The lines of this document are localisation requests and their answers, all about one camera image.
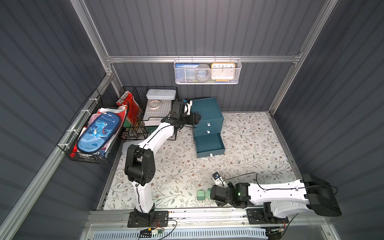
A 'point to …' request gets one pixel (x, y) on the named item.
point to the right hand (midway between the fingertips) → (220, 192)
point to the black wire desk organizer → (151, 118)
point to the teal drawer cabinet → (209, 139)
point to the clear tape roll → (154, 104)
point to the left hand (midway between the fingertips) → (199, 117)
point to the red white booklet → (133, 110)
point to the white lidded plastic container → (161, 94)
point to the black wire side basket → (95, 106)
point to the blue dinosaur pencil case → (99, 133)
